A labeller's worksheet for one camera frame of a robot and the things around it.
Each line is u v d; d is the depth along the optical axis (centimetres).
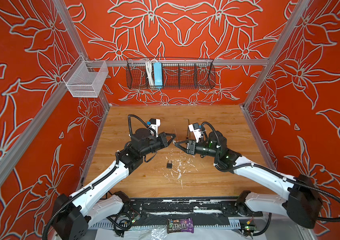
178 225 67
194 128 67
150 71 89
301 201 40
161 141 62
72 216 38
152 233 67
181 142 67
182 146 71
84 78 92
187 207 74
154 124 66
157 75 89
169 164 88
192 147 62
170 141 67
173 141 68
